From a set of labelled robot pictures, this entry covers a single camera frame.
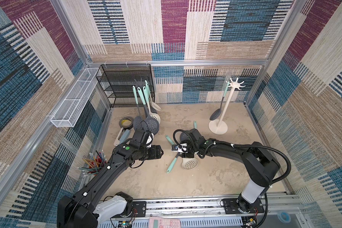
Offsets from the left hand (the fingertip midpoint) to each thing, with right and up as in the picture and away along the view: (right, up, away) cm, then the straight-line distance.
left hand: (158, 153), depth 78 cm
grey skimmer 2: (+8, -9, +9) cm, 15 cm away
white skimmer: (-5, +20, +16) cm, 26 cm away
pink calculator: (+1, -31, -9) cm, 32 cm away
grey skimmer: (-5, +14, +13) cm, 20 cm away
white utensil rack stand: (+39, +12, +27) cm, 49 cm away
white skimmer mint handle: (-6, +28, +26) cm, 39 cm away
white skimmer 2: (+18, -9, +9) cm, 22 cm away
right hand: (+14, -1, +13) cm, 19 cm away
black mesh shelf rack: (-33, +47, +29) cm, 65 cm away
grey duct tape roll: (-26, +12, +25) cm, 38 cm away
